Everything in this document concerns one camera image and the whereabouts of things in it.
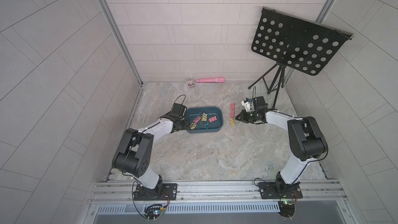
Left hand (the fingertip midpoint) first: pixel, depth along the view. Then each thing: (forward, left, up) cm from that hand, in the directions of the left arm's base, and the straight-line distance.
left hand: (188, 122), depth 94 cm
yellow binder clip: (0, -27, +1) cm, 27 cm away
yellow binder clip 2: (+3, -10, +1) cm, 10 cm away
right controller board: (-43, -47, 0) cm, 64 cm away
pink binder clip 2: (+7, -28, +1) cm, 29 cm away
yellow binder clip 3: (-3, -3, +1) cm, 5 cm away
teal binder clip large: (-4, -11, +3) cm, 12 cm away
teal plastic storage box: (-3, -16, -1) cm, 16 cm away
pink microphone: (+35, -21, +3) cm, 41 cm away
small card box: (+33, +1, +1) cm, 33 cm away
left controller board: (-44, +13, -4) cm, 46 cm away
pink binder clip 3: (+1, -5, +1) cm, 6 cm away
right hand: (+3, -30, +3) cm, 30 cm away
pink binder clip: (+12, -28, +1) cm, 31 cm away
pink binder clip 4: (+2, -15, +1) cm, 15 cm away
